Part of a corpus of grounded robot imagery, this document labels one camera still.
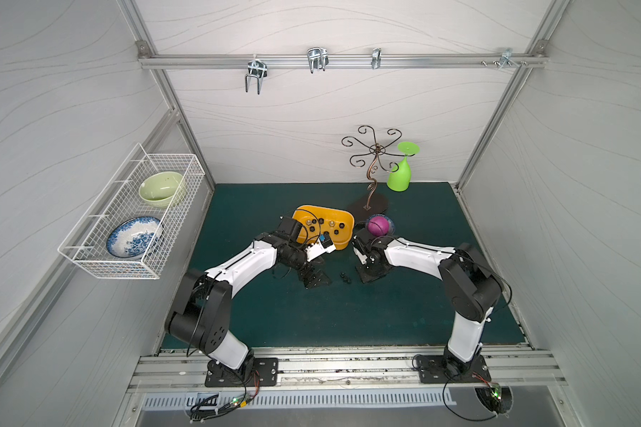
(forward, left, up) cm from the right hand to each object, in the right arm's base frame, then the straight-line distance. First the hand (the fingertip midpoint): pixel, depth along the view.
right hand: (366, 274), depth 93 cm
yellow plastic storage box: (+23, +19, +1) cm, 30 cm away
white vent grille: (-40, +50, 0) cm, 64 cm away
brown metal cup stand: (+31, -4, +3) cm, 32 cm away
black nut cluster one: (-1, +9, 0) cm, 9 cm away
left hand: (-5, +14, +11) cm, 18 cm away
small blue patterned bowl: (+19, -10, +4) cm, 22 cm away
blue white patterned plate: (-9, +60, +34) cm, 70 cm away
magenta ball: (+18, -5, +5) cm, 19 cm away
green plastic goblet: (+26, -11, +21) cm, 35 cm away
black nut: (+17, +11, +1) cm, 21 cm away
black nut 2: (+22, +18, +1) cm, 29 cm away
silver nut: (+22, +13, 0) cm, 25 cm away
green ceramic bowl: (+5, +59, +36) cm, 70 cm away
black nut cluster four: (+21, +9, 0) cm, 23 cm away
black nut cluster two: (-3, +7, +1) cm, 8 cm away
